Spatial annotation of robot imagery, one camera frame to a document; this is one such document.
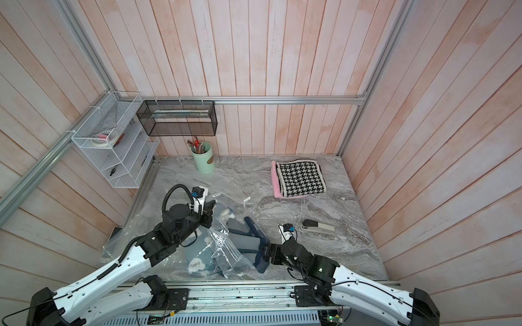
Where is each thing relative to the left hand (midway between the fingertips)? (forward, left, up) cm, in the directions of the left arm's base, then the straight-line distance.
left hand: (214, 204), depth 76 cm
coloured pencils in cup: (+34, +13, -1) cm, 36 cm away
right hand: (-12, -20, -13) cm, 27 cm away
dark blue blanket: (-9, -13, -13) cm, 20 cm away
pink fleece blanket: (+20, -27, -17) cm, 37 cm away
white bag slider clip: (+4, -12, -2) cm, 13 cm away
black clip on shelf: (+17, +48, -1) cm, 51 cm away
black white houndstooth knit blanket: (+24, -38, -13) cm, 47 cm away
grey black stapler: (-1, -42, -17) cm, 45 cm away
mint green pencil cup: (+33, +11, -7) cm, 36 cm away
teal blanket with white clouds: (-16, -1, -7) cm, 17 cm away
